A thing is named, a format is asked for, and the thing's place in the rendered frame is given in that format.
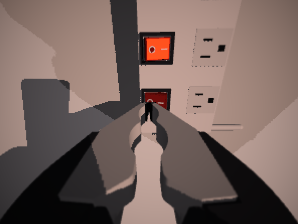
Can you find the white power strip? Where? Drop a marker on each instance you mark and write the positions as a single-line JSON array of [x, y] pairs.
[[183, 51]]

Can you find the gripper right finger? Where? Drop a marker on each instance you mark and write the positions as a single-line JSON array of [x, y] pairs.
[[196, 170]]

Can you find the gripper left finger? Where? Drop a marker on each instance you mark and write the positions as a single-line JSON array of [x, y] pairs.
[[99, 171]]

